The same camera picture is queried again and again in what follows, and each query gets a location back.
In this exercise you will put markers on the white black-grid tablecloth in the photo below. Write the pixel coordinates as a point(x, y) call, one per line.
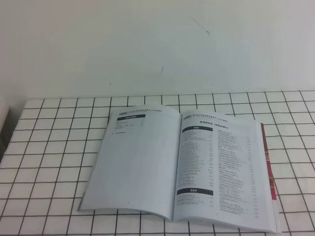
point(45, 168)

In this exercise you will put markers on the white HEEC catalogue book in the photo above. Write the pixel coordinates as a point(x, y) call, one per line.
point(200, 166)

